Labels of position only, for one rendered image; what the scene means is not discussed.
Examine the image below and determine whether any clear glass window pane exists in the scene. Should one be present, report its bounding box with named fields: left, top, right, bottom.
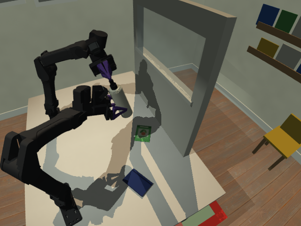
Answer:
left=137, top=4, right=206, bottom=100

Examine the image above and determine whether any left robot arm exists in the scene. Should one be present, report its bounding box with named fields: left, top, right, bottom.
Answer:
left=34, top=30, right=108, bottom=119

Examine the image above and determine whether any grey wall section with window opening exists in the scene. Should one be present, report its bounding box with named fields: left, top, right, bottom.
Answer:
left=133, top=0, right=237, bottom=157

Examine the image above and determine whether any grey window sill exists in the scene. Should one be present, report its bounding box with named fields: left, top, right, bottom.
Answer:
left=135, top=47, right=193, bottom=106

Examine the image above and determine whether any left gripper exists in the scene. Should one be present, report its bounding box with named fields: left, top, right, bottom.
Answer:
left=89, top=54, right=117, bottom=81

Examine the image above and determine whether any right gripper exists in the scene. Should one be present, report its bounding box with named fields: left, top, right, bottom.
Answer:
left=91, top=95, right=127, bottom=120

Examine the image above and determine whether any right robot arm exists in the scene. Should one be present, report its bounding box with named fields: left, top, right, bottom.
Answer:
left=0, top=85, right=108, bottom=226

